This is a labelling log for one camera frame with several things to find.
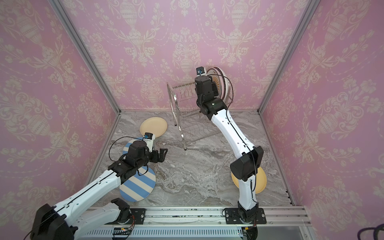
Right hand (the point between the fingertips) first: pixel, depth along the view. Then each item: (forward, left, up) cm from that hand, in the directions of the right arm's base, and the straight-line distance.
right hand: (211, 82), depth 76 cm
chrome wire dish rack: (+2, +10, -37) cm, 38 cm away
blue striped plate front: (-37, +42, -41) cm, 69 cm away
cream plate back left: (+9, +39, -42) cm, 57 cm away
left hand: (-23, +28, -25) cm, 44 cm away
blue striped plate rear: (-12, +56, -41) cm, 71 cm away
